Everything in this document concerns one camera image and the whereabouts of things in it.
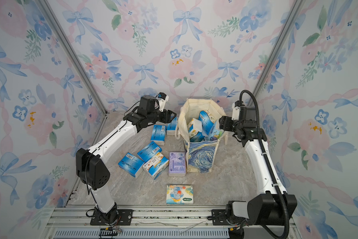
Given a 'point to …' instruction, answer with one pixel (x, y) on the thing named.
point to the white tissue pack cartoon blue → (216, 134)
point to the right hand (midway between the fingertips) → (228, 119)
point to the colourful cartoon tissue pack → (179, 194)
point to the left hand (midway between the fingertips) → (173, 112)
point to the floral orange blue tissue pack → (156, 165)
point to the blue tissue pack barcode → (158, 134)
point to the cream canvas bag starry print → (200, 154)
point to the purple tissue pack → (177, 164)
